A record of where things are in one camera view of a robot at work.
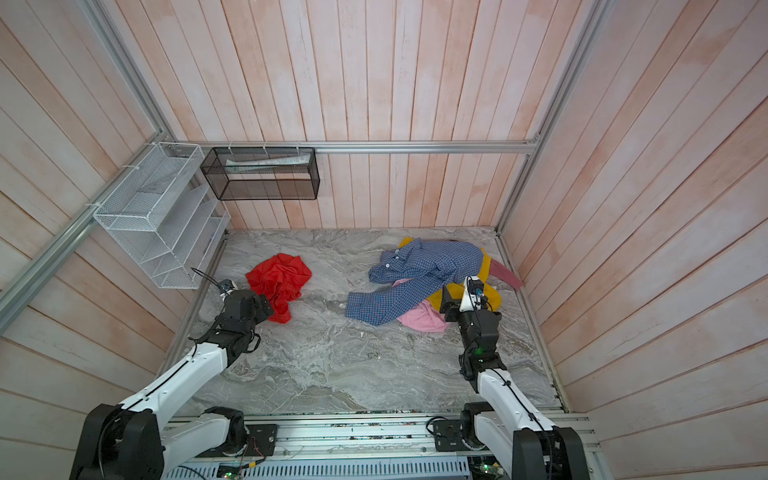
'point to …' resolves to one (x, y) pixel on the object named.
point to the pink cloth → (424, 316)
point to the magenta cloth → (498, 269)
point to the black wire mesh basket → (262, 173)
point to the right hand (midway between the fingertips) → (458, 285)
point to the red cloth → (280, 277)
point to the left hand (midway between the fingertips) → (251, 308)
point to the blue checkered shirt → (424, 267)
